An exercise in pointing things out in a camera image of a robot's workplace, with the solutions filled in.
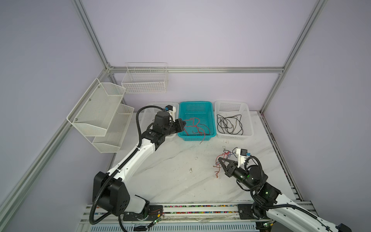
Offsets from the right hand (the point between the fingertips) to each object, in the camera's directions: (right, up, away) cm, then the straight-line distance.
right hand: (217, 160), depth 72 cm
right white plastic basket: (+22, +22, +43) cm, 53 cm away
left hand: (-17, +19, +7) cm, 26 cm away
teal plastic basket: (-6, +24, +47) cm, 53 cm away
